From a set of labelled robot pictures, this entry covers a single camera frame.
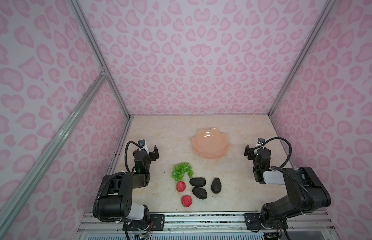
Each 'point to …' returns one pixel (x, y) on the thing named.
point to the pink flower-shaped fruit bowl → (210, 144)
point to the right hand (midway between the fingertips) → (256, 144)
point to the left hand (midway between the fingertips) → (148, 145)
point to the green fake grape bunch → (179, 170)
